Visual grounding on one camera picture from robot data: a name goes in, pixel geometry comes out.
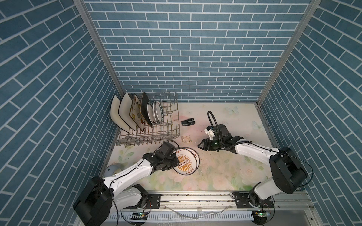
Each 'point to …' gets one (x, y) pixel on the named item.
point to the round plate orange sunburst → (193, 161)
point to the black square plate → (144, 108)
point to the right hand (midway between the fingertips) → (201, 146)
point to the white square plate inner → (125, 111)
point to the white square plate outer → (114, 107)
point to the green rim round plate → (159, 112)
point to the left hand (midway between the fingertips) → (182, 163)
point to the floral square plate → (135, 113)
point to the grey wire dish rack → (170, 128)
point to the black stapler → (189, 122)
